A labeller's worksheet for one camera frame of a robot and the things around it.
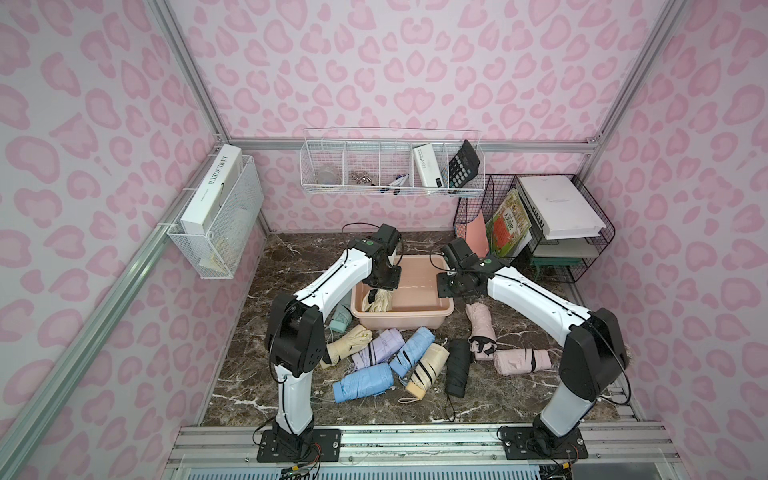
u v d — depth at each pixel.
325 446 0.74
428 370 0.82
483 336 0.86
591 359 0.45
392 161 0.98
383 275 0.76
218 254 0.73
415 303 0.99
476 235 1.13
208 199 0.68
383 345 0.86
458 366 0.84
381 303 0.84
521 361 0.83
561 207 0.96
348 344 0.85
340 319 0.93
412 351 0.86
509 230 1.02
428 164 0.91
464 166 0.92
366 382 0.80
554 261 0.95
